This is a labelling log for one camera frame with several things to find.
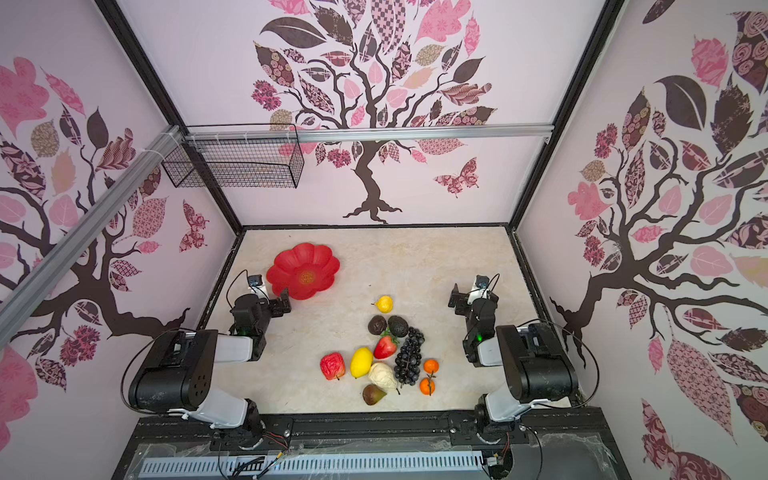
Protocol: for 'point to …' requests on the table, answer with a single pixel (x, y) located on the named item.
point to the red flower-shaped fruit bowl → (305, 270)
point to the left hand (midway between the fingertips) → (273, 294)
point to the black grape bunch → (406, 365)
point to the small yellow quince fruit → (385, 304)
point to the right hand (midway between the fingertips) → (472, 284)
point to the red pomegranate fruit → (333, 366)
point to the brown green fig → (372, 394)
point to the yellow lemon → (361, 362)
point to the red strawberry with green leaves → (386, 345)
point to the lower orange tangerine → (427, 386)
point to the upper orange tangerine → (431, 366)
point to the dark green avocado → (398, 326)
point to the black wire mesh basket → (267, 156)
